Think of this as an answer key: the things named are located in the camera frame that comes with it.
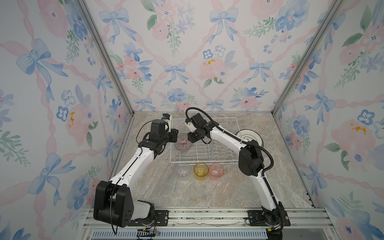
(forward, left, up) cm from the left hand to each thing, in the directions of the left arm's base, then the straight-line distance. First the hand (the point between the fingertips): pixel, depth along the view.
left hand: (176, 129), depth 84 cm
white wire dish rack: (-4, -23, -17) cm, 29 cm away
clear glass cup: (-16, -4, -21) cm, 26 cm away
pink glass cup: (-16, -23, -19) cm, 34 cm away
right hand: (+4, -7, -13) cm, 15 cm away
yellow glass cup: (-16, -14, -19) cm, 29 cm away
